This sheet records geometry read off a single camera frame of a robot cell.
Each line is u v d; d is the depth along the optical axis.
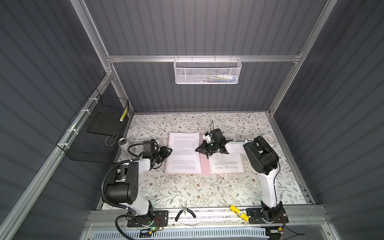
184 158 0.94
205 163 0.92
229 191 0.83
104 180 0.43
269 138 1.02
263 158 0.56
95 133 0.73
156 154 0.81
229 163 0.94
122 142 0.87
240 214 0.73
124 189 0.45
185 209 0.77
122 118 0.80
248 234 0.70
